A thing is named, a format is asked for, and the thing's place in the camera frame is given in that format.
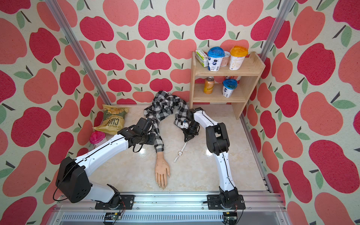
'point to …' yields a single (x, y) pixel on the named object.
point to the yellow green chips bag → (114, 119)
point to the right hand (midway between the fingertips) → (187, 143)
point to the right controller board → (230, 218)
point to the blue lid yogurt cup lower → (229, 85)
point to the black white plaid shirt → (163, 104)
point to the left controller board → (113, 216)
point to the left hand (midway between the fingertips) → (153, 140)
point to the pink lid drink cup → (96, 137)
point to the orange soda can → (209, 83)
